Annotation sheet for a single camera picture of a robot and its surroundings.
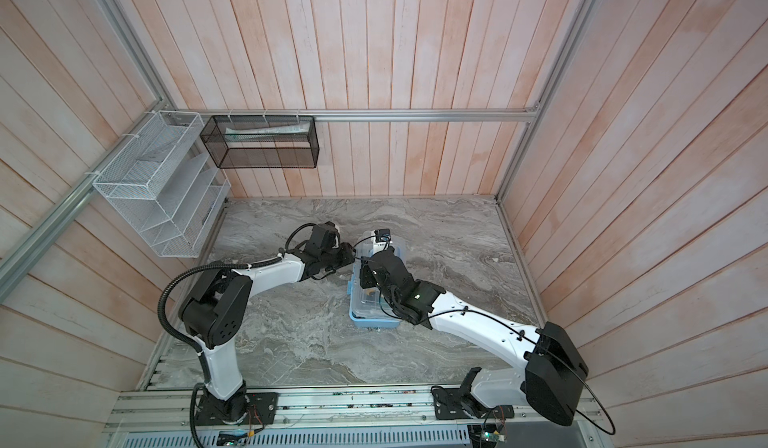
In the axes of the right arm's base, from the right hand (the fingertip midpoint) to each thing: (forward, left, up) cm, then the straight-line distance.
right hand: (364, 258), depth 79 cm
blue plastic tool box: (-7, 0, -15) cm, 16 cm away
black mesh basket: (+46, +40, +5) cm, 61 cm away
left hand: (+9, +4, -14) cm, 17 cm away
